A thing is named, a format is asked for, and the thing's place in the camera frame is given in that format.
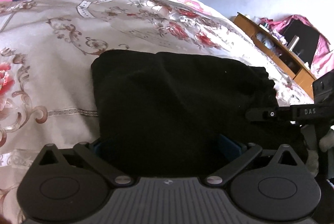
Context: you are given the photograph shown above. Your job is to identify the black pants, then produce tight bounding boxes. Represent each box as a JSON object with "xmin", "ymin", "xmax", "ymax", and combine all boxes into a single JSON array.
[{"xmin": 91, "ymin": 50, "xmax": 308, "ymax": 177}]

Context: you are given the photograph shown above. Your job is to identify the pink cloth over television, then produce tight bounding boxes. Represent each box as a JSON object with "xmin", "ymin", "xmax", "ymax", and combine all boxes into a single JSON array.
[{"xmin": 262, "ymin": 15, "xmax": 333, "ymax": 78}]

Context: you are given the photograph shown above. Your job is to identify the wooden tv cabinet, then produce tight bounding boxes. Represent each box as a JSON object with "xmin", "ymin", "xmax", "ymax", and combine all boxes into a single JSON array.
[{"xmin": 234, "ymin": 13, "xmax": 316, "ymax": 98}]

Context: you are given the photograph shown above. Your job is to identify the black television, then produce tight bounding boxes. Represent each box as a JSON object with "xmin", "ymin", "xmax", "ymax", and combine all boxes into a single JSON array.
[{"xmin": 282, "ymin": 19, "xmax": 320, "ymax": 66}]

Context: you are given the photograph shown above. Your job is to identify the floral beige bedspread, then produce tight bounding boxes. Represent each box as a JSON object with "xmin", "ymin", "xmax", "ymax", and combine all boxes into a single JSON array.
[{"xmin": 1, "ymin": 0, "xmax": 312, "ymax": 223}]

